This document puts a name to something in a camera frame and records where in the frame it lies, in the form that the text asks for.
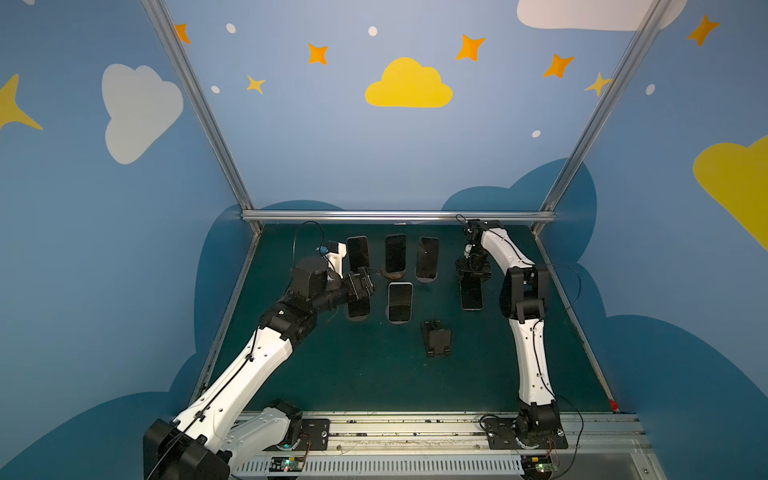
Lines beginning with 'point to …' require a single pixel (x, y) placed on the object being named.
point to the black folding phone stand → (438, 340)
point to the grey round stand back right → (426, 279)
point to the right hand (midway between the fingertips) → (471, 277)
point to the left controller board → (286, 464)
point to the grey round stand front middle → (399, 322)
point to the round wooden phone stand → (394, 275)
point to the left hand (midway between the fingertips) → (377, 278)
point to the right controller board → (538, 467)
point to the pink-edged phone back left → (358, 253)
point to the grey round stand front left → (359, 318)
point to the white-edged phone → (399, 308)
